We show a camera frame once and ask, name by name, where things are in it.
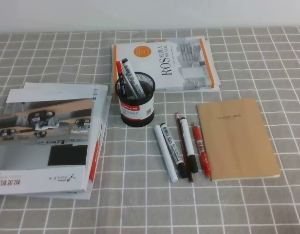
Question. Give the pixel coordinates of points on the black mesh pen holder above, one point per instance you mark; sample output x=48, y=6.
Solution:
x=137, y=112

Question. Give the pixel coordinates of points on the dark red pencil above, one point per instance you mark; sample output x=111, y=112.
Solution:
x=183, y=148

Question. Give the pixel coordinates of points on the brown kraft notebook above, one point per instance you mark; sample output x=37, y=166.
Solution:
x=236, y=140

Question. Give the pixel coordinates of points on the grey labelled black-capped marker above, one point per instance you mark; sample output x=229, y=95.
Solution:
x=174, y=151

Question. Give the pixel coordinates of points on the white papers under ROS book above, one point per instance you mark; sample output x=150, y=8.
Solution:
x=214, y=65

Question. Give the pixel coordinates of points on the red gel pen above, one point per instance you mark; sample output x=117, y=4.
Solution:
x=200, y=145

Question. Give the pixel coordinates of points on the red and black marker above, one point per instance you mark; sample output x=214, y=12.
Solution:
x=121, y=79

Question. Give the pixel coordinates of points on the white marker pen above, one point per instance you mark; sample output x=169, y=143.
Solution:
x=166, y=155

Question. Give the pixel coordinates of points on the white papers under brochure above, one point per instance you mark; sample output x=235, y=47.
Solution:
x=89, y=187

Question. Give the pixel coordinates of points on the white marker with black cap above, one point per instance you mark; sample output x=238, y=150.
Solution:
x=189, y=146

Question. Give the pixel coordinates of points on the white ROS book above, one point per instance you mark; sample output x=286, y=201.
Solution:
x=162, y=64

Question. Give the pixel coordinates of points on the white AgileX brochure book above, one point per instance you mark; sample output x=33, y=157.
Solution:
x=43, y=136

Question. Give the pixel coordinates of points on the grey marker in holder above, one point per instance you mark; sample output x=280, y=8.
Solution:
x=133, y=80

